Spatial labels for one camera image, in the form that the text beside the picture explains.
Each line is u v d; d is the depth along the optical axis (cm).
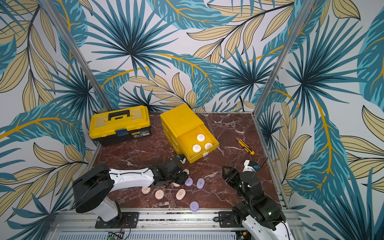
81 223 74
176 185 84
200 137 86
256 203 50
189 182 84
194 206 76
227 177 63
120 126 90
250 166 64
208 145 83
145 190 81
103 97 109
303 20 72
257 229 59
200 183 84
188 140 85
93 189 44
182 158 80
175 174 69
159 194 80
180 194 80
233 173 62
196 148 82
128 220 73
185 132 81
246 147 100
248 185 49
